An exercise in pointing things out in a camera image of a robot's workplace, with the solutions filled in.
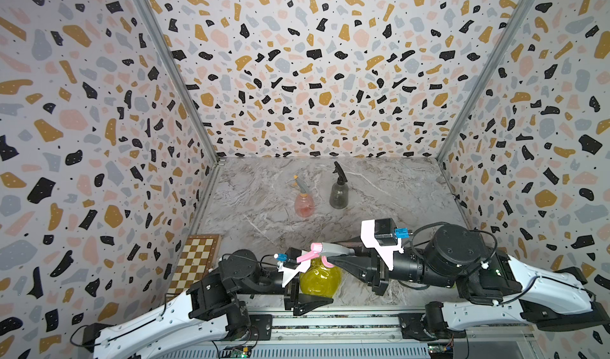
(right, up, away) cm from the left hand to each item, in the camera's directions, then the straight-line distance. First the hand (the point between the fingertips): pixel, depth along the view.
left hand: (330, 281), depth 51 cm
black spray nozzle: (+6, +23, +39) cm, 45 cm away
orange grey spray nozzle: (-9, +19, +37) cm, 43 cm away
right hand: (0, +9, -10) cm, 13 cm away
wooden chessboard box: (-46, -5, +36) cm, 58 cm away
